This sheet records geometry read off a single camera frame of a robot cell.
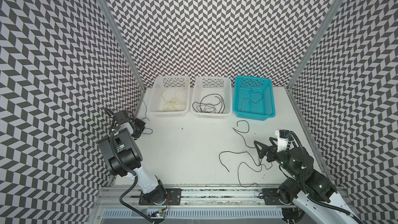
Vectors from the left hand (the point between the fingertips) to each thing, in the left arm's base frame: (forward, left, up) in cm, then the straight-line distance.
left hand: (143, 122), depth 94 cm
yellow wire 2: (+23, -7, -4) cm, 25 cm away
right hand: (-19, -65, +14) cm, 70 cm away
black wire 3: (+18, -38, -4) cm, 42 cm away
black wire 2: (-25, -56, -3) cm, 61 cm away
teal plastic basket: (+23, -73, -4) cm, 77 cm away
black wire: (-25, -69, -3) cm, 74 cm away
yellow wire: (+11, -14, +3) cm, 18 cm away
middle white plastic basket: (+23, -43, -4) cm, 49 cm away
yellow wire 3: (+16, -15, 0) cm, 22 cm away
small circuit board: (-45, -18, -1) cm, 49 cm away
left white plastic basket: (+24, -12, -4) cm, 27 cm away
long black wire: (+17, -34, -4) cm, 38 cm away
